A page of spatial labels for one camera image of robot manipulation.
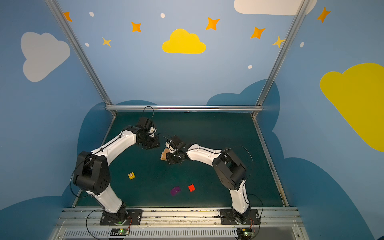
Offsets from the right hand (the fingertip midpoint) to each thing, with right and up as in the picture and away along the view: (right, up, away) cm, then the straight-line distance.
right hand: (168, 159), depth 89 cm
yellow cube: (-21, -9, -2) cm, 23 cm away
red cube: (+14, -15, -5) cm, 21 cm away
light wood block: (-2, +4, +7) cm, 8 cm away
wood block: (-4, +1, +4) cm, 5 cm away
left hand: (-4, +9, +1) cm, 10 cm away
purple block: (+5, -15, -7) cm, 18 cm away
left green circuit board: (-20, -31, -19) cm, 41 cm away
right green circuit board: (+40, -32, -17) cm, 54 cm away
